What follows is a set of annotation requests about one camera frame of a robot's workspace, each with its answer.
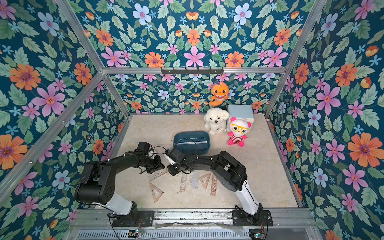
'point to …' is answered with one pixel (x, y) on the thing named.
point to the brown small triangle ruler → (205, 185)
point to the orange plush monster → (220, 91)
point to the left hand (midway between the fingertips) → (166, 166)
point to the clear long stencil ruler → (158, 173)
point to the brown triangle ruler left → (156, 198)
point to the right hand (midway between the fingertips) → (171, 169)
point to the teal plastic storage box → (192, 136)
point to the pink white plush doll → (238, 129)
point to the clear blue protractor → (194, 181)
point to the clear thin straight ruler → (190, 143)
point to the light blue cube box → (240, 112)
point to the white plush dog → (215, 120)
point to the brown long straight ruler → (214, 185)
